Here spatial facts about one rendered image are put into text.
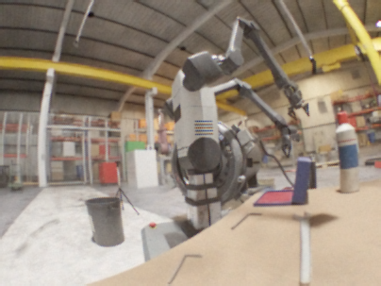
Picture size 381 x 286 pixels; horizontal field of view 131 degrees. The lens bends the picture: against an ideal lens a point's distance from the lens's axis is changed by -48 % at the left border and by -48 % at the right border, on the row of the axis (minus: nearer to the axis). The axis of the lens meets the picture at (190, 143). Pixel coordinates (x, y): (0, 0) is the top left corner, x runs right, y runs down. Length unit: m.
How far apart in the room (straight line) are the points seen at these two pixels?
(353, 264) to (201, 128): 0.69
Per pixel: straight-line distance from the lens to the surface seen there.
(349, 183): 0.54
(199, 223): 0.79
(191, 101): 0.75
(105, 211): 1.32
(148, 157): 5.28
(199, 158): 0.71
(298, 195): 0.46
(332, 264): 0.24
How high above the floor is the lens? 0.61
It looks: 7 degrees up
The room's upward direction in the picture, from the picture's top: 6 degrees counter-clockwise
